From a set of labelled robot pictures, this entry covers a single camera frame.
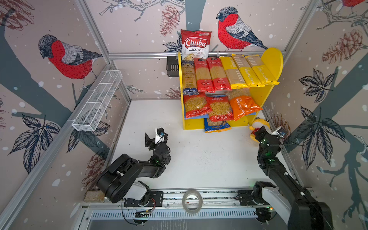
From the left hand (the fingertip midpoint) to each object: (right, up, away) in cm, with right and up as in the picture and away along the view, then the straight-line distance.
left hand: (151, 132), depth 82 cm
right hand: (+67, +1, -1) cm, 67 cm away
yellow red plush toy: (+70, +4, +16) cm, 72 cm away
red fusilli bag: (+27, +17, +11) cm, 34 cm away
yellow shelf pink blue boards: (+24, +3, +21) cm, 32 cm away
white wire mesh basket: (-29, +10, -10) cm, 33 cm away
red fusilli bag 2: (+42, +13, +9) cm, 45 cm away
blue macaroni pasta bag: (+47, +2, +16) cm, 50 cm away
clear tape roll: (+25, -32, -6) cm, 41 cm away
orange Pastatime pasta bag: (+57, +16, +9) cm, 60 cm away
